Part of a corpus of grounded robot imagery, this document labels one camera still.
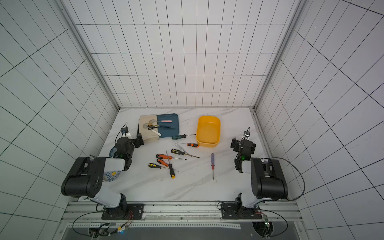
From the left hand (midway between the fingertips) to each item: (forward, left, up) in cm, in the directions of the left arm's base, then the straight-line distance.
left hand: (134, 136), depth 95 cm
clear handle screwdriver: (-5, -31, -6) cm, 32 cm away
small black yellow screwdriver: (-17, -15, -4) cm, 23 cm away
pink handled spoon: (+17, -8, -5) cm, 19 cm away
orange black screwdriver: (-12, -17, -3) cm, 21 cm away
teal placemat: (+16, -25, -6) cm, 30 cm away
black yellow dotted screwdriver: (-9, -31, -4) cm, 33 cm away
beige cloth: (+5, -6, -4) cm, 9 cm away
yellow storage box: (+7, -50, -5) cm, 50 cm away
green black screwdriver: (+3, -30, -4) cm, 30 cm away
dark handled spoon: (+12, -19, -6) cm, 24 cm away
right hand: (0, -69, +1) cm, 69 cm away
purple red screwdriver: (-16, -51, -5) cm, 54 cm away
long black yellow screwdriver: (-21, -27, -5) cm, 34 cm away
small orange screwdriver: (-3, -37, -5) cm, 37 cm away
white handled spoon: (+13, -4, -5) cm, 14 cm away
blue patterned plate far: (-11, +11, -1) cm, 15 cm away
